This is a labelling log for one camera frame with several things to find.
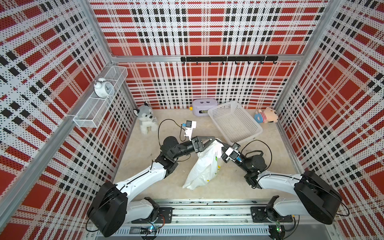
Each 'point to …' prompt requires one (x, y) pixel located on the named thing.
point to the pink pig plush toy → (268, 115)
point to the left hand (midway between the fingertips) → (216, 139)
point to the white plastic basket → (234, 122)
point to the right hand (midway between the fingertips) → (218, 137)
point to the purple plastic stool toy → (201, 106)
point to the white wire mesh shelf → (95, 108)
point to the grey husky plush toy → (147, 120)
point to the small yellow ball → (191, 108)
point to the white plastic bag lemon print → (206, 168)
